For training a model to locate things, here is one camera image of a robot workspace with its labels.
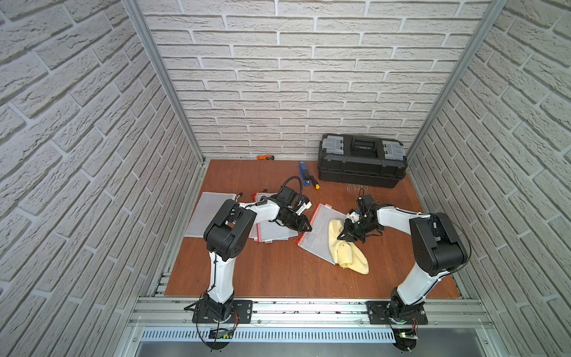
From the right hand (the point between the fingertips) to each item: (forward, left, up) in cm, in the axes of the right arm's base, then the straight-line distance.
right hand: (341, 238), depth 91 cm
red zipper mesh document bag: (+1, +11, 0) cm, 11 cm away
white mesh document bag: (+5, +29, +1) cm, 30 cm away
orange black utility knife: (+50, +32, +1) cm, 60 cm away
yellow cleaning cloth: (-8, 0, +3) cm, 9 cm away
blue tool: (+35, +12, +3) cm, 37 cm away
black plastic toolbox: (+30, -13, +15) cm, 36 cm away
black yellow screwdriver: (+28, +7, +2) cm, 29 cm away
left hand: (+5, +12, +2) cm, 13 cm away
